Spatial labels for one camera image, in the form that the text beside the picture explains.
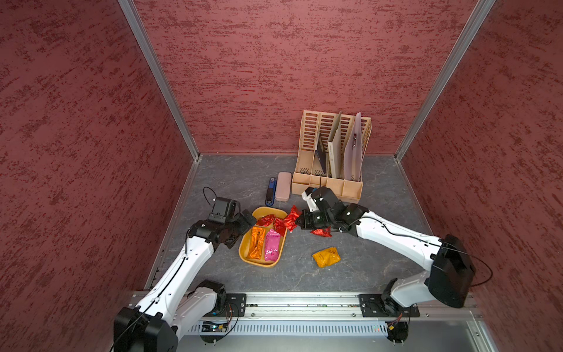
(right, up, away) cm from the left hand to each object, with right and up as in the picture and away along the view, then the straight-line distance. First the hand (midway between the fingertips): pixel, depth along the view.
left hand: (248, 231), depth 80 cm
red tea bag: (+5, +1, +12) cm, 13 cm away
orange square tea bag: (+30, -11, +3) cm, 32 cm away
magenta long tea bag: (+9, -7, +3) cm, 11 cm away
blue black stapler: (+7, +13, +21) cm, 25 cm away
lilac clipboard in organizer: (+50, +32, +34) cm, 68 cm away
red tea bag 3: (+31, -3, +11) cm, 34 cm away
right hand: (+18, +2, -2) cm, 18 cm away
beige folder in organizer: (+34, +34, +9) cm, 49 cm away
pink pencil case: (+12, +15, +23) cm, 30 cm away
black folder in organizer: (+31, +32, +27) cm, 52 cm away
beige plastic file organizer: (+25, +21, +23) cm, 40 cm away
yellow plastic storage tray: (-4, -7, +11) cm, 14 cm away
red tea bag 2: (+15, +4, -1) cm, 16 cm away
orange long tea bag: (+2, -7, +7) cm, 10 cm away
